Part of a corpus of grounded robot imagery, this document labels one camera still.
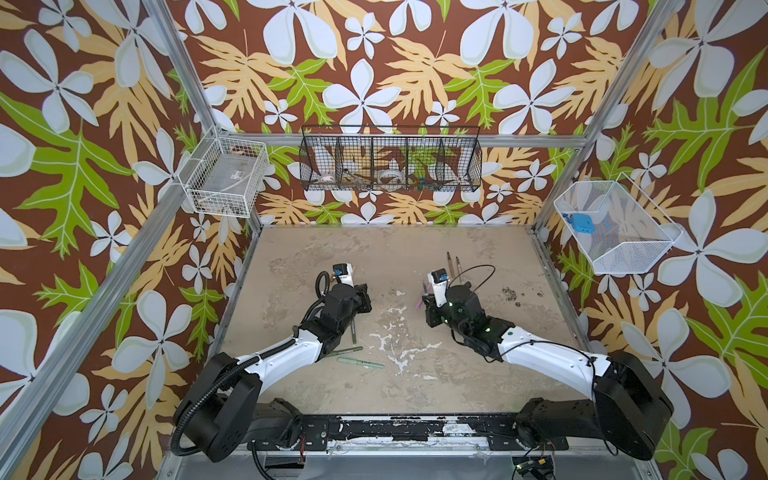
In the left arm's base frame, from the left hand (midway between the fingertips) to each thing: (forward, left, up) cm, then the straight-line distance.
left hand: (364, 281), depth 86 cm
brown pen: (+17, -31, -15) cm, 38 cm away
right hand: (-4, -17, -1) cm, 18 cm away
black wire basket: (+38, -8, +16) cm, 42 cm away
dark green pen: (-15, +5, -15) cm, 22 cm away
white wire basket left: (+25, +41, +19) cm, 51 cm away
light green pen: (-18, +1, -15) cm, 24 cm away
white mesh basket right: (+8, -71, +14) cm, 72 cm away
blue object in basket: (+13, -64, +11) cm, 66 cm away
